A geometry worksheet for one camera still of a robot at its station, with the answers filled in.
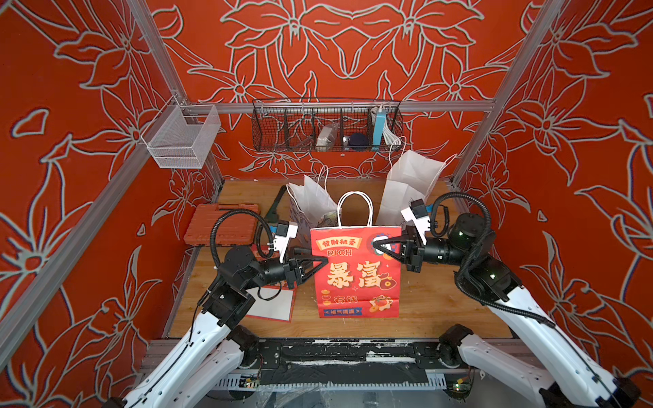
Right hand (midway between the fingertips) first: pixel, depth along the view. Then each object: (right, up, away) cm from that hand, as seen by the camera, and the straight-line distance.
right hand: (374, 248), depth 55 cm
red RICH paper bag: (-23, -13, +3) cm, 27 cm away
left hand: (-11, -4, +3) cm, 12 cm away
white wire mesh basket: (-65, +36, +38) cm, 83 cm away
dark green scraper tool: (-33, +4, +51) cm, 61 cm away
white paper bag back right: (+25, +21, +48) cm, 58 cm away
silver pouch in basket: (-10, +34, +36) cm, 51 cm away
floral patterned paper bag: (-16, +9, +44) cm, 48 cm away
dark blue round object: (+2, +34, +42) cm, 54 cm away
